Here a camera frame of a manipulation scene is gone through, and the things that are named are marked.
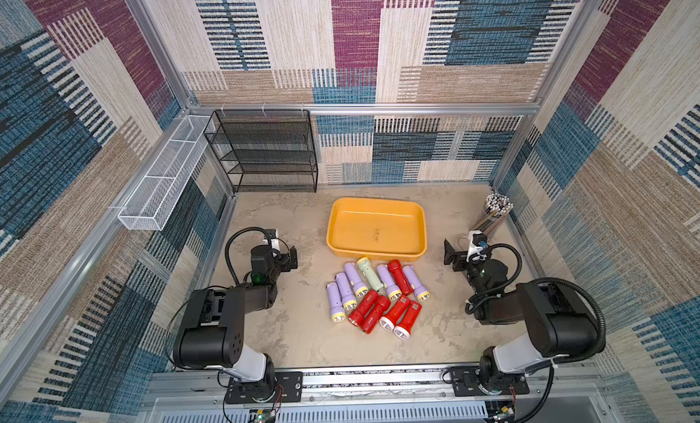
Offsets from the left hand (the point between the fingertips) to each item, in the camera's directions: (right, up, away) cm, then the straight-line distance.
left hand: (280, 247), depth 95 cm
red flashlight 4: (+41, -20, -12) cm, 47 cm away
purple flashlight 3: (+27, -12, -7) cm, 31 cm away
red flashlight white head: (+38, -19, -10) cm, 43 cm away
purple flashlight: (+20, -17, -12) cm, 29 cm away
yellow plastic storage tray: (+35, +6, +11) cm, 37 cm away
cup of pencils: (+71, +14, -5) cm, 73 cm away
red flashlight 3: (+34, -16, -10) cm, 39 cm away
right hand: (+61, +2, -4) cm, 61 cm away
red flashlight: (+41, -10, -5) cm, 42 cm away
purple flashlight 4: (+38, -13, -7) cm, 40 cm away
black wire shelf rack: (-10, +37, +15) cm, 41 cm away
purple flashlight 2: (+24, -16, -10) cm, 30 cm away
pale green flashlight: (+32, -10, -3) cm, 33 cm away
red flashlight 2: (+26, -19, -12) cm, 34 cm away
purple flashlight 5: (+47, -13, -8) cm, 49 cm away
